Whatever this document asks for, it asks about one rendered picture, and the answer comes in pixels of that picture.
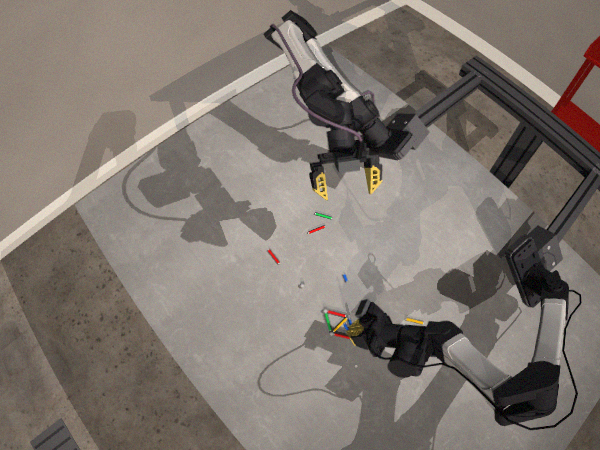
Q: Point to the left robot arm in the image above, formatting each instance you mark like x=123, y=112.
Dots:
x=538, y=381

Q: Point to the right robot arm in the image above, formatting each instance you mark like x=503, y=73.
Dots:
x=325, y=101

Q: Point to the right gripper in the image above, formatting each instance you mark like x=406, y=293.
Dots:
x=341, y=139

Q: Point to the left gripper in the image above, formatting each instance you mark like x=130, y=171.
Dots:
x=389, y=336

